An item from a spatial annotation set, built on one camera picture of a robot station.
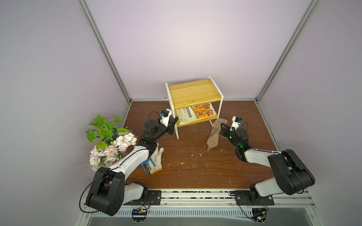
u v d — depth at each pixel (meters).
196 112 0.90
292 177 0.44
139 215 0.72
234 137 0.72
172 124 0.72
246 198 0.72
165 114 0.67
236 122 0.78
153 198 0.76
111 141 0.62
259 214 0.71
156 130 0.64
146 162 0.85
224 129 0.87
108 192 0.41
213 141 0.90
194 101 0.75
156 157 0.87
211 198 0.74
